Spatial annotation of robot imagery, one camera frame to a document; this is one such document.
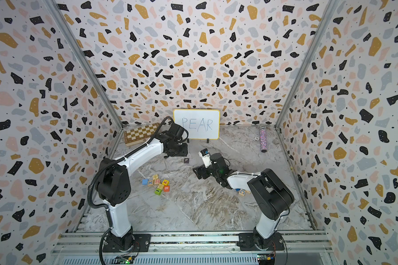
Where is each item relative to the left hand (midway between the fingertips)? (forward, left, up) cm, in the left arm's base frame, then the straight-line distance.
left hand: (187, 151), depth 92 cm
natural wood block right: (-19, -30, -12) cm, 37 cm away
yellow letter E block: (-13, +13, -11) cm, 21 cm away
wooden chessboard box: (+22, +35, -10) cm, 42 cm away
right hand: (-6, -7, -5) cm, 11 cm away
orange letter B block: (-16, +11, -12) cm, 23 cm away
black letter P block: (+2, +2, -12) cm, 12 cm away
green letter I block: (-18, +15, -11) cm, 26 cm away
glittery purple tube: (+18, -49, -12) cm, 54 cm away
